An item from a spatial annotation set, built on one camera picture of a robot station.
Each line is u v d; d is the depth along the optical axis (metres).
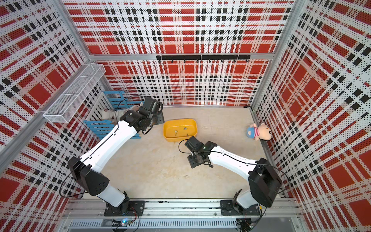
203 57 0.88
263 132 0.96
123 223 0.69
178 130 1.06
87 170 0.41
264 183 0.42
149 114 0.58
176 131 1.04
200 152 0.58
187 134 1.04
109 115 1.04
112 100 1.16
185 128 1.08
